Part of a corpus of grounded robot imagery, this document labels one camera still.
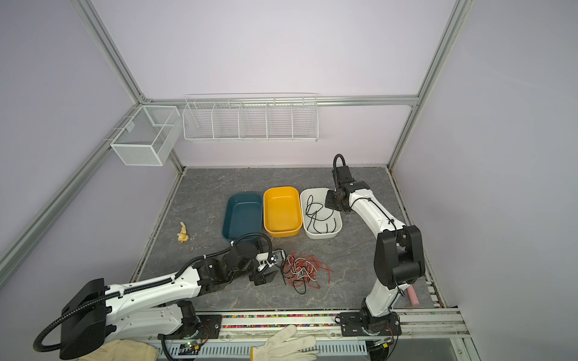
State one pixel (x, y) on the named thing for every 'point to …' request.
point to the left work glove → (124, 350)
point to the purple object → (414, 298)
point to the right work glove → (279, 348)
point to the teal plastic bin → (242, 213)
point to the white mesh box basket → (149, 135)
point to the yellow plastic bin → (282, 211)
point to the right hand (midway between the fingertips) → (333, 204)
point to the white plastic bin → (319, 221)
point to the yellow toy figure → (183, 236)
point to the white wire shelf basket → (255, 117)
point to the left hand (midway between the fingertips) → (270, 257)
